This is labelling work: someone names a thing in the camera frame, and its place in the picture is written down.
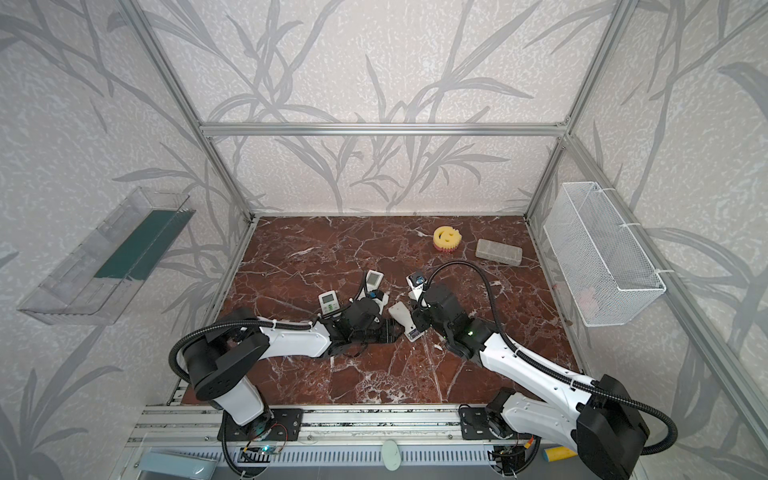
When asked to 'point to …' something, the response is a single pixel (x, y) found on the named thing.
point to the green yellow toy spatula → (557, 453)
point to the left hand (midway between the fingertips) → (404, 322)
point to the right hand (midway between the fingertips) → (416, 288)
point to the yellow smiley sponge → (447, 237)
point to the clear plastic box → (500, 252)
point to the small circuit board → (269, 449)
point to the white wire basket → (607, 274)
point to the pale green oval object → (391, 455)
